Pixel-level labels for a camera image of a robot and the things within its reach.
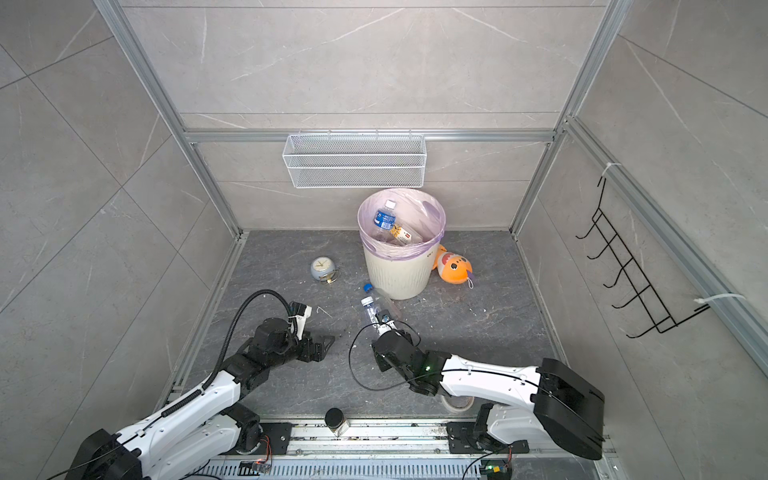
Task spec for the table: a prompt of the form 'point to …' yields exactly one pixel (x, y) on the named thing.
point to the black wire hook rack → (646, 298)
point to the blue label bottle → (386, 217)
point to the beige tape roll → (456, 408)
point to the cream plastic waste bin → (402, 278)
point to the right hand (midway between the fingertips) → (380, 337)
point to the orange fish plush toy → (453, 268)
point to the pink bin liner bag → (417, 213)
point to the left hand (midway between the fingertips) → (322, 329)
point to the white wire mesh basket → (363, 159)
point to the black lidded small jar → (335, 420)
